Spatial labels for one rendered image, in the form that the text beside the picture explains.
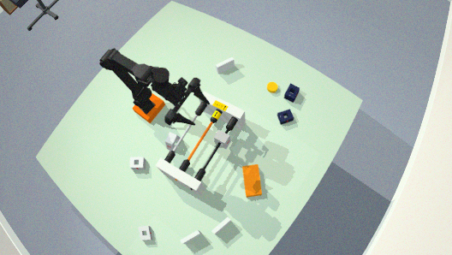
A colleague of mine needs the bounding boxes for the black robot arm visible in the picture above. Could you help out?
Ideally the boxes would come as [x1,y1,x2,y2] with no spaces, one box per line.
[99,48,187,114]

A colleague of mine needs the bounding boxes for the yellow round disc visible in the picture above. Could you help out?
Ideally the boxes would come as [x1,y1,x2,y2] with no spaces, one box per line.
[267,82,278,92]

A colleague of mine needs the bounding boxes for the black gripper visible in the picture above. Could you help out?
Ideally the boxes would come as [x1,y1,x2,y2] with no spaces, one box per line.
[162,78,210,125]

